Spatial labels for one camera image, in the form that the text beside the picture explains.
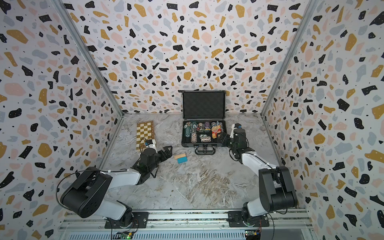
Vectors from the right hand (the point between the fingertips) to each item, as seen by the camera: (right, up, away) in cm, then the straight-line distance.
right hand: (223, 135), depth 91 cm
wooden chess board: (-54, +2, +15) cm, 56 cm away
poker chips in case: (-11, +2, +17) cm, 20 cm away
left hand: (-33, -8, -1) cm, 34 cm away
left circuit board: (-49, -46, -21) cm, 70 cm away
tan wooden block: (-28, -14, +6) cm, 31 cm away
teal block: (-26, -16, +5) cm, 31 cm away
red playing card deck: (-3, +3, +15) cm, 16 cm away
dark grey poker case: (-12, +15, +18) cm, 26 cm away
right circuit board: (+11, -46, -20) cm, 52 cm away
